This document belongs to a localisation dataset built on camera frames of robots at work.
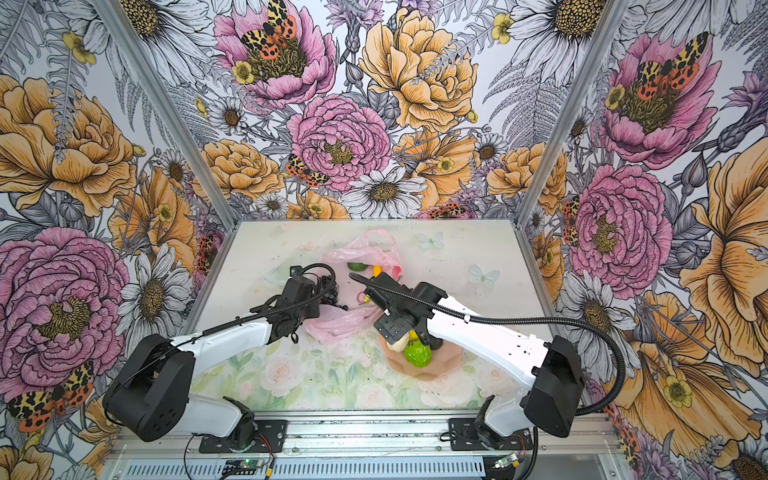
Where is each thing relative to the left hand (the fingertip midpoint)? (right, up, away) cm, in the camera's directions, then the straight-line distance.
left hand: (307, 306), depth 92 cm
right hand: (+29, -2, -14) cm, 32 cm away
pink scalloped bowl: (+40, -14, -8) cm, 43 cm away
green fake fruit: (+32, -11, -10) cm, 36 cm away
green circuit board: (-9, -33, -21) cm, 40 cm away
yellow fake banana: (+20, +10, +13) cm, 26 cm away
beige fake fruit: (+28, -9, -8) cm, 30 cm away
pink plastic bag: (+18, +16, +7) cm, 25 cm away
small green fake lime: (+13, +11, +12) cm, 21 cm away
